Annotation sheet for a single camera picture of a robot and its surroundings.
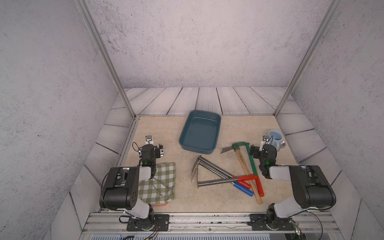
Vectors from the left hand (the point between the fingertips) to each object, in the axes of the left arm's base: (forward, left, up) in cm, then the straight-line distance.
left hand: (153, 144), depth 94 cm
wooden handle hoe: (-1, -53, -6) cm, 53 cm away
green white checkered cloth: (-24, -7, -8) cm, 26 cm away
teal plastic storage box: (+15, -30, -6) cm, 34 cm away
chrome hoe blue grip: (-25, -49, -6) cm, 55 cm away
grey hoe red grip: (-22, -43, -4) cm, 48 cm away
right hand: (-2, -68, 0) cm, 68 cm away
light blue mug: (+6, -81, -3) cm, 81 cm away
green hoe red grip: (-24, -62, -7) cm, 67 cm away
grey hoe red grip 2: (-15, -40, -6) cm, 43 cm away
